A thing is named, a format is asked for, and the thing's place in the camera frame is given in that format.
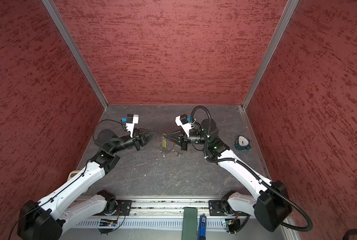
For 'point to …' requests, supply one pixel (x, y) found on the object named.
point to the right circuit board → (233, 225)
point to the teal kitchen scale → (242, 143)
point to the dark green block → (189, 229)
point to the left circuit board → (107, 223)
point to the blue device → (202, 227)
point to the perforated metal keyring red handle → (165, 151)
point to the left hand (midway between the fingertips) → (157, 135)
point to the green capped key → (180, 155)
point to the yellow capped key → (165, 143)
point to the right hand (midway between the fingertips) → (165, 139)
